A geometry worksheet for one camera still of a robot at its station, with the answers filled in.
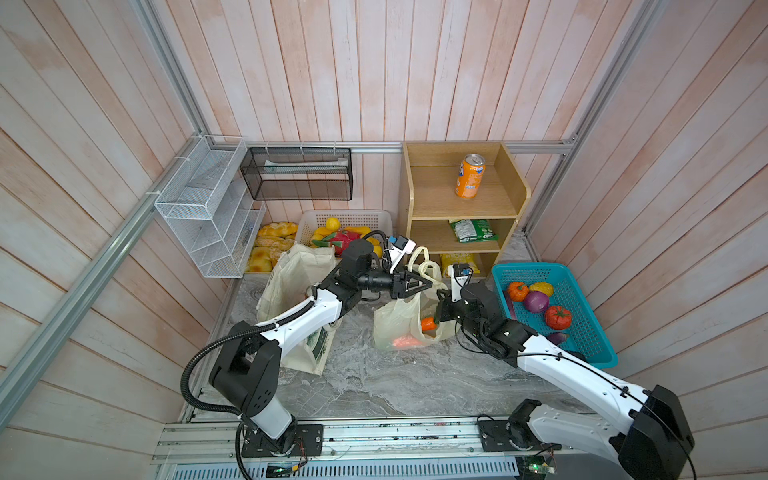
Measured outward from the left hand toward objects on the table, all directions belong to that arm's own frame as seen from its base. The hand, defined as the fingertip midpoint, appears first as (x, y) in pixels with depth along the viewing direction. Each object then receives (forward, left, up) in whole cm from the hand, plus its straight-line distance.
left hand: (428, 288), depth 71 cm
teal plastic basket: (-2, -49, -21) cm, 53 cm away
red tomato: (+3, -43, -21) cm, 48 cm away
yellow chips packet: (+28, -13, -23) cm, 39 cm away
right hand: (+5, -4, -8) cm, 10 cm away
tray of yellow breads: (+37, +53, -22) cm, 68 cm away
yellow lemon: (+41, +29, -18) cm, 54 cm away
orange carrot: (-3, +4, -22) cm, 23 cm away
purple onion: (+9, -38, -21) cm, 44 cm away
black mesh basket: (+51, +41, -3) cm, 65 cm away
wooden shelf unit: (+28, -12, +5) cm, 31 cm away
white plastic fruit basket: (+44, +38, -19) cm, 61 cm away
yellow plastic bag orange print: (-3, +4, -11) cm, 12 cm away
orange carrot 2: (0, -3, -19) cm, 19 cm away
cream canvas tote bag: (+13, +37, -10) cm, 41 cm away
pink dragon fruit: (+33, +27, -18) cm, 46 cm away
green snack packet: (+26, -17, -6) cm, 32 cm away
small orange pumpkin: (+13, -34, -21) cm, 42 cm away
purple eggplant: (-2, -42, -24) cm, 49 cm away
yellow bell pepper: (+15, -43, -22) cm, 51 cm away
